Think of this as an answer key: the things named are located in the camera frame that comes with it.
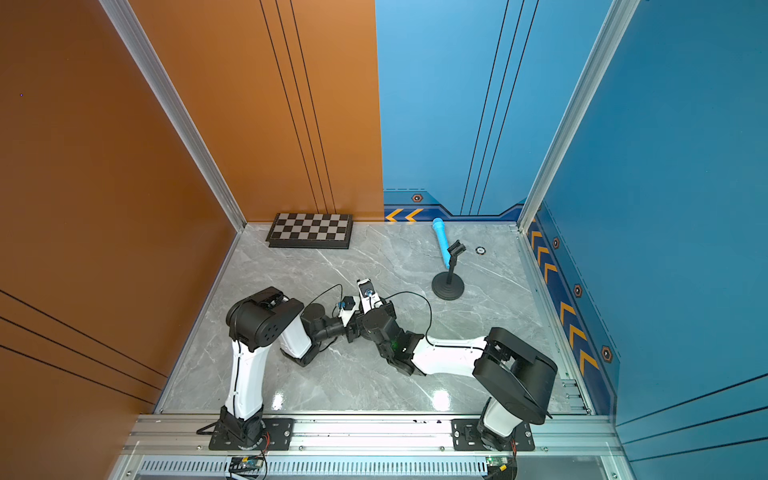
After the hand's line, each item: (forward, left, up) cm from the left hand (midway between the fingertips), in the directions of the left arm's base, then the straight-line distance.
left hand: (374, 312), depth 93 cm
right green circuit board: (-39, -32, -3) cm, 50 cm away
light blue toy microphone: (+36, -24, 0) cm, 43 cm away
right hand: (-1, +2, +11) cm, 11 cm away
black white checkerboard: (+34, +26, +2) cm, 43 cm away
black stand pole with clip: (+12, -24, +17) cm, 32 cm away
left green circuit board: (-39, +29, -5) cm, 49 cm away
